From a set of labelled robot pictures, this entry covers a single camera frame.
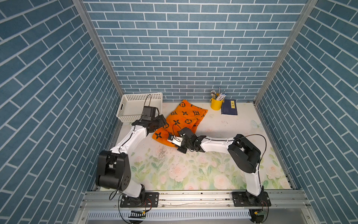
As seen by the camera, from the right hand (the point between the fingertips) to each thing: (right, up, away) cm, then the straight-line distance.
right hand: (176, 143), depth 92 cm
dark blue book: (+43, +26, +24) cm, 56 cm away
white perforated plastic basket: (-40, +26, +25) cm, 55 cm away
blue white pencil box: (+33, +33, +12) cm, 48 cm away
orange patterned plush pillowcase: (+5, +19, +17) cm, 26 cm away
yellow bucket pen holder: (+32, +27, +22) cm, 47 cm away
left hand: (-6, +15, -3) cm, 17 cm away
